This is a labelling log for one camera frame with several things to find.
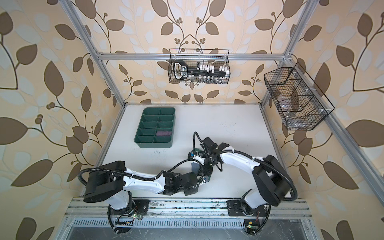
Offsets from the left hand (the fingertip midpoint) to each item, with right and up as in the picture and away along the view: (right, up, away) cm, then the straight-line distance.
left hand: (199, 181), depth 81 cm
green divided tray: (-32, +34, +25) cm, 53 cm away
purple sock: (-23, +25, +15) cm, 37 cm away
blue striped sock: (-4, +16, -7) cm, 18 cm away
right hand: (+1, +5, +2) cm, 6 cm away
